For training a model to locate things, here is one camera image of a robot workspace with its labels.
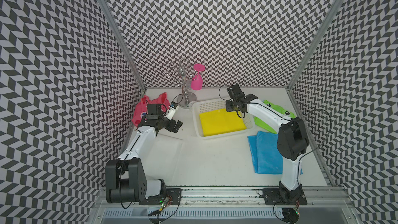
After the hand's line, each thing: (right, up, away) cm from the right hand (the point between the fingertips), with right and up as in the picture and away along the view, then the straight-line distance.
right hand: (231, 106), depth 94 cm
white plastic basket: (-20, 0, +5) cm, 21 cm away
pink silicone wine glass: (-22, +17, +5) cm, 28 cm away
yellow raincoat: (-6, -9, +3) cm, 12 cm away
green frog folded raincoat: (+8, -6, -35) cm, 36 cm away
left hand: (-34, -7, -6) cm, 36 cm away
